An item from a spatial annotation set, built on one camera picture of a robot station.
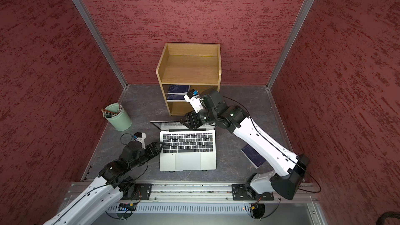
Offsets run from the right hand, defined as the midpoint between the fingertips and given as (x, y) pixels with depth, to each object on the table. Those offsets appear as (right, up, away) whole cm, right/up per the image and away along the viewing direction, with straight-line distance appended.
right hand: (186, 122), depth 67 cm
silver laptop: (-2, -17, +14) cm, 22 cm away
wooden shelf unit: (+4, +30, +22) cm, 38 cm away
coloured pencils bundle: (-49, +2, +22) cm, 54 cm away
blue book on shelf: (-9, +14, +25) cm, 30 cm away
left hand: (-16, -17, +14) cm, 27 cm away
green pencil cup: (-42, -3, +23) cm, 48 cm away
